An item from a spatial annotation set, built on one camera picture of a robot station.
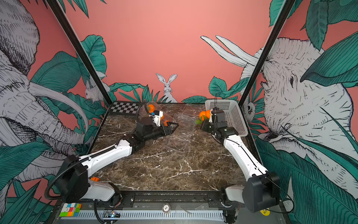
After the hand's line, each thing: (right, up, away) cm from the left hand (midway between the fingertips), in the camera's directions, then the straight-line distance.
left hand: (177, 125), depth 76 cm
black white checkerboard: (-45, +12, +37) cm, 60 cm away
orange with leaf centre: (+15, +5, +8) cm, 18 cm away
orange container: (-8, +4, -2) cm, 9 cm away
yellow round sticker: (+47, -46, -5) cm, 65 cm away
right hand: (+15, +2, +6) cm, 16 cm away
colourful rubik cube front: (-51, -40, -10) cm, 66 cm away
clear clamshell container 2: (+10, +6, +37) cm, 39 cm away
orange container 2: (+18, +6, +4) cm, 19 cm away
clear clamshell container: (-22, +11, +16) cm, 29 cm away
